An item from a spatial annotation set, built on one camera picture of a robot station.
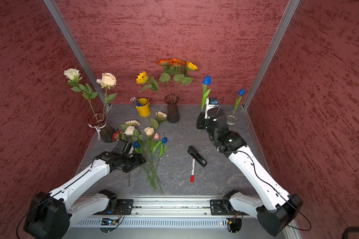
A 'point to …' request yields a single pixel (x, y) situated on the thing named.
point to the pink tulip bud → (156, 136)
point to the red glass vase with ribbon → (98, 120)
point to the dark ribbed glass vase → (173, 115)
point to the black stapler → (193, 152)
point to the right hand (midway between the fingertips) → (199, 117)
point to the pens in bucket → (134, 99)
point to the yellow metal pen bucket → (144, 111)
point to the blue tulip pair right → (162, 148)
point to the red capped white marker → (192, 175)
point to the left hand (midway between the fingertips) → (141, 166)
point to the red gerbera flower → (115, 136)
